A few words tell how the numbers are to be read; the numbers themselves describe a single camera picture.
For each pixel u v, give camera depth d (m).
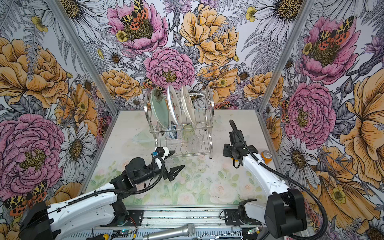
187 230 0.67
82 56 0.88
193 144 0.87
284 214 0.40
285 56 0.90
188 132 0.94
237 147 0.64
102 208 0.60
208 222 0.73
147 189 0.47
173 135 0.94
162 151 0.61
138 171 0.56
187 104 0.65
